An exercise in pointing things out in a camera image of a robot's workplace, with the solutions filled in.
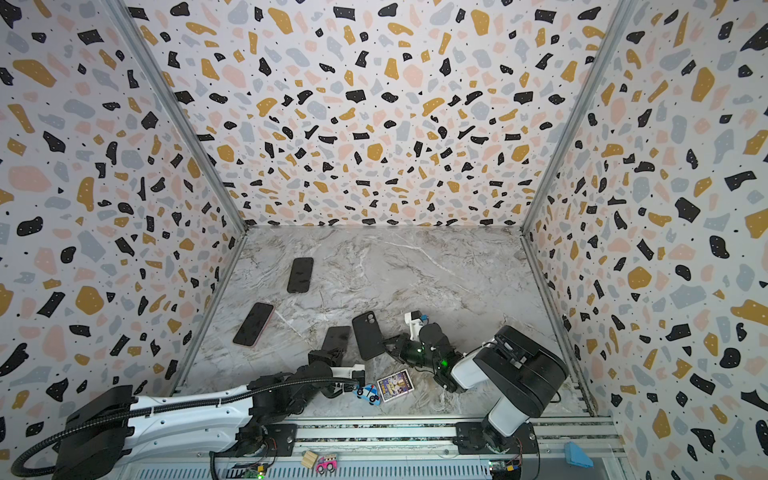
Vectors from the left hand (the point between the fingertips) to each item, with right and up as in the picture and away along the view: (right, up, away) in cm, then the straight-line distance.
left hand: (338, 343), depth 80 cm
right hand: (+9, 0, +2) cm, 9 cm away
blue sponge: (+58, -23, -10) cm, 63 cm away
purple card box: (+15, -12, +1) cm, 19 cm away
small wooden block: (-5, -24, -10) cm, 27 cm away
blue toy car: (+8, -13, 0) cm, 16 cm away
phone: (-19, +17, +27) cm, 37 cm away
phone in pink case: (-29, +2, +12) cm, 31 cm away
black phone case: (+7, 0, +8) cm, 10 cm away
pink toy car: (0, -24, -11) cm, 27 cm away
